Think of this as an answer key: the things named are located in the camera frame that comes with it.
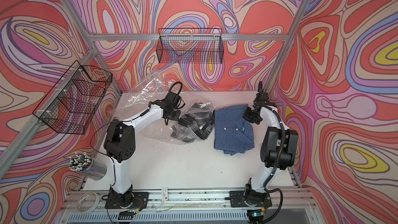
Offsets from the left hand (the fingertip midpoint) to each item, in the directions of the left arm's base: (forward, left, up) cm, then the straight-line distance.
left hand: (176, 115), depth 97 cm
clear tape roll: (-47, +35, -7) cm, 59 cm away
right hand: (-5, -43, +1) cm, 44 cm away
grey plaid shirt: (-3, -14, -5) cm, 15 cm away
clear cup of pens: (-32, +40, +7) cm, 52 cm away
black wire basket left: (-14, +44, +26) cm, 53 cm away
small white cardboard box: (-43, +2, -8) cm, 44 cm away
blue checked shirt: (-10, -36, -4) cm, 37 cm away
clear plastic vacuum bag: (+27, +22, -1) cm, 35 cm away
